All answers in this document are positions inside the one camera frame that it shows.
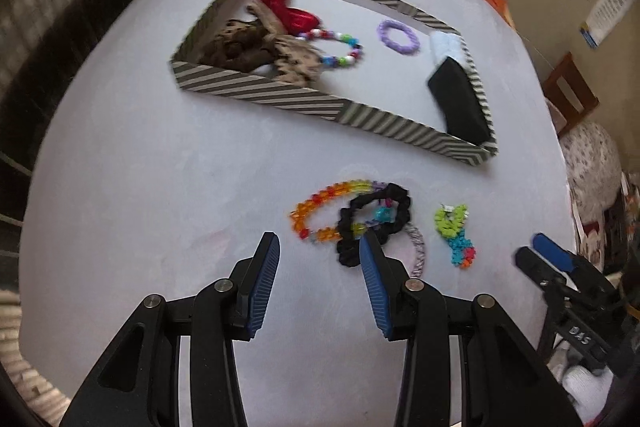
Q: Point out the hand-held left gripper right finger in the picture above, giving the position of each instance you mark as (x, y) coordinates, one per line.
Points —
(375, 287)

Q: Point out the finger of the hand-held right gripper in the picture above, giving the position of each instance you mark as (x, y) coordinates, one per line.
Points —
(555, 252)
(537, 269)

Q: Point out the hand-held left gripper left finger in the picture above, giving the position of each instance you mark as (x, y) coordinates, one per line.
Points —
(262, 287)

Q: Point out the black scrunchie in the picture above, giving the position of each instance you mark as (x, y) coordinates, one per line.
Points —
(395, 197)

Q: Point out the green blue beaded ornament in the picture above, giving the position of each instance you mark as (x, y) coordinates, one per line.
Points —
(450, 227)

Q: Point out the striped shallow cardboard box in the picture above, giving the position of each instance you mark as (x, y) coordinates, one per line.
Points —
(390, 72)

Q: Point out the light brown scrunchie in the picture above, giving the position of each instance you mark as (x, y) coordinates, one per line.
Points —
(295, 57)

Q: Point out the pale blue fuzzy cloth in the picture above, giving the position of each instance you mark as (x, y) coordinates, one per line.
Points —
(445, 47)

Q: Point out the dark brown scrunchie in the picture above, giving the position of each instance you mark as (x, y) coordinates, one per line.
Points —
(235, 42)

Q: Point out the person's right hand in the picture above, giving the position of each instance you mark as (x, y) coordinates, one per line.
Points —
(585, 384)

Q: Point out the floral cushion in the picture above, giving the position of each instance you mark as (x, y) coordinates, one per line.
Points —
(592, 172)

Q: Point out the wooden chair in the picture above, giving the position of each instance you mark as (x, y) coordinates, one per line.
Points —
(570, 92)

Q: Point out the metal roller shutter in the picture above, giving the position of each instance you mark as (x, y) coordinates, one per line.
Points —
(50, 7)

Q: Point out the white wall calendar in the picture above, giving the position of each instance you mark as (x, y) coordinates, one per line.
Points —
(612, 7)

